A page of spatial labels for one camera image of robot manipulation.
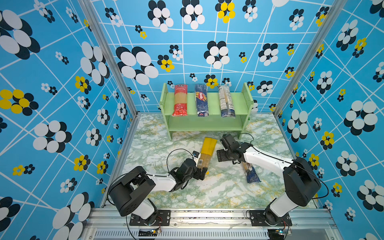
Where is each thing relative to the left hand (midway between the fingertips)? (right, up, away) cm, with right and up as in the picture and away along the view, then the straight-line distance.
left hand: (202, 166), depth 89 cm
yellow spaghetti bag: (+4, +9, +10) cm, 14 cm away
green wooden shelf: (+8, +26, +10) cm, 29 cm away
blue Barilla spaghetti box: (0, +39, -4) cm, 39 cm away
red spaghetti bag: (-13, +39, -2) cm, 41 cm away
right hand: (+14, +6, +2) cm, 15 cm away
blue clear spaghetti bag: (+28, -4, -4) cm, 29 cm away
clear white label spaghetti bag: (+13, +34, -8) cm, 37 cm away
